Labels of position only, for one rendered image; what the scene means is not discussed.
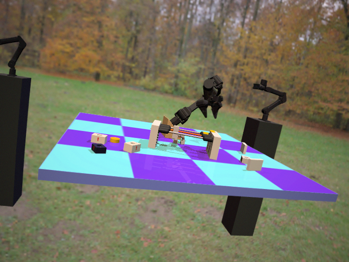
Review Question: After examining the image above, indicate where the orange cylinder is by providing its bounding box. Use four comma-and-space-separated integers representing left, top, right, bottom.
110, 137, 120, 143

